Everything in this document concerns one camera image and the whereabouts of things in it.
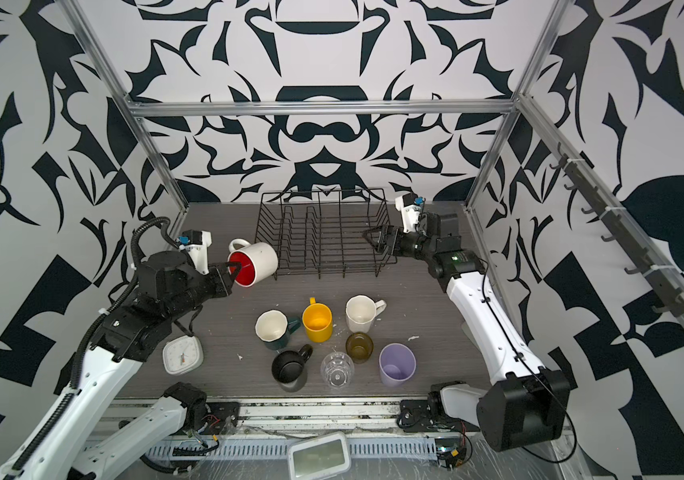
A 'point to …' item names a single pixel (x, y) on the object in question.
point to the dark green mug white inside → (273, 327)
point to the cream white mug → (360, 310)
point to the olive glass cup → (360, 347)
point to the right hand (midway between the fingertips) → (375, 233)
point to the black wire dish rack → (322, 229)
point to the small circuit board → (450, 452)
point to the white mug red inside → (258, 261)
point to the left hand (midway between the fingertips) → (238, 259)
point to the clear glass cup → (337, 369)
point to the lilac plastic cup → (397, 363)
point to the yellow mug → (317, 318)
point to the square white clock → (182, 355)
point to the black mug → (289, 368)
